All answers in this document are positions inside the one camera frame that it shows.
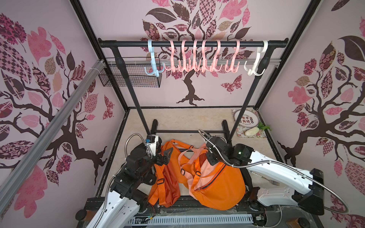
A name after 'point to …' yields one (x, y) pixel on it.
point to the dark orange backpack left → (166, 190)
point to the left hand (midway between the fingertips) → (165, 149)
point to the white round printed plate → (250, 118)
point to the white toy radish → (252, 131)
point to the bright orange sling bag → (219, 186)
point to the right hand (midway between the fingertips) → (207, 152)
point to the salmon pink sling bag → (196, 173)
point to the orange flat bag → (177, 158)
